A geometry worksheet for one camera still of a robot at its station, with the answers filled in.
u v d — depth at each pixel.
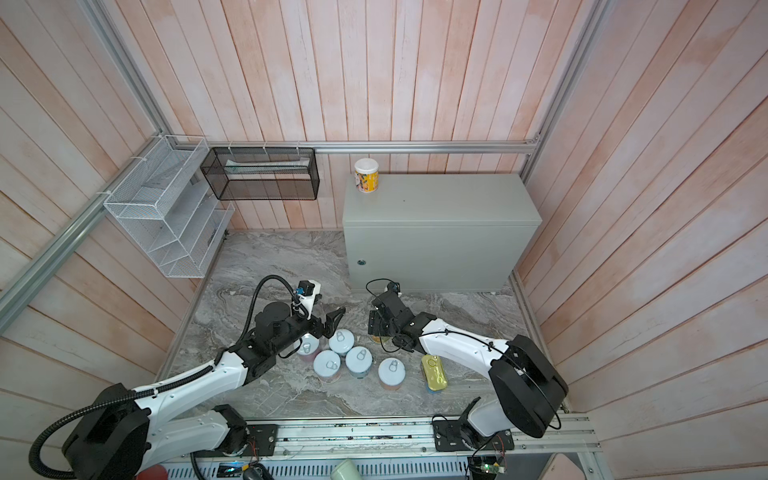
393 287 0.79
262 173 1.04
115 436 0.40
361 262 0.89
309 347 0.83
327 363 0.81
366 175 0.78
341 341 0.85
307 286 0.68
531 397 0.43
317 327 0.71
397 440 0.75
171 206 0.75
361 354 0.82
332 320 0.72
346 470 0.63
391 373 0.80
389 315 0.66
